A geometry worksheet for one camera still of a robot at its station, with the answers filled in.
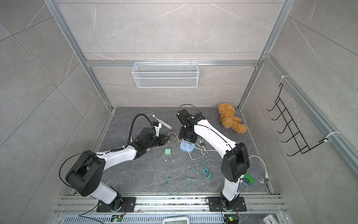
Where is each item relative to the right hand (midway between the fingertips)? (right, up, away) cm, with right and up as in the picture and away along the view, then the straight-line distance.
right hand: (185, 139), depth 84 cm
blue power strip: (-1, -6, +9) cm, 11 cm away
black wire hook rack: (+50, 0, -26) cm, 56 cm away
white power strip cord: (+52, -24, +3) cm, 57 cm away
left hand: (-8, +2, +3) cm, 9 cm away
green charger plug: (-12, -9, +7) cm, 17 cm away
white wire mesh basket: (-14, +45, +17) cm, 50 cm away
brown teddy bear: (+32, +18, +22) cm, 43 cm away
